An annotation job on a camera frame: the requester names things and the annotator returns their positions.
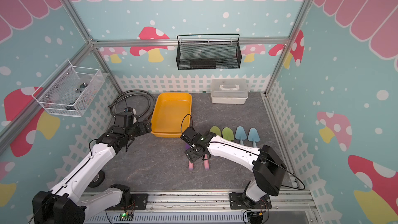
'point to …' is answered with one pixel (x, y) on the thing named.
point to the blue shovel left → (240, 134)
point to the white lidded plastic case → (229, 90)
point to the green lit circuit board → (126, 216)
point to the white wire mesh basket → (68, 90)
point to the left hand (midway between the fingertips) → (144, 127)
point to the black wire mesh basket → (209, 52)
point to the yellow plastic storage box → (171, 114)
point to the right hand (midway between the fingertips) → (195, 152)
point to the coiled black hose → (149, 114)
